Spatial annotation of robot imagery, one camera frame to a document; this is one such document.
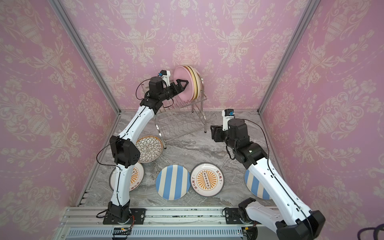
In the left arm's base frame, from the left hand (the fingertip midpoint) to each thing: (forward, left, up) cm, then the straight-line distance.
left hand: (185, 84), depth 84 cm
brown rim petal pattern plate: (-21, +23, -36) cm, 48 cm away
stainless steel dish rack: (+8, +6, -36) cm, 37 cm away
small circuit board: (-65, +29, -40) cm, 82 cm away
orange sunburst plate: (-40, -14, -36) cm, 56 cm away
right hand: (-25, -17, -6) cm, 31 cm away
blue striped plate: (-42, +6, -37) cm, 56 cm away
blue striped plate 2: (-44, -41, -36) cm, 70 cm away
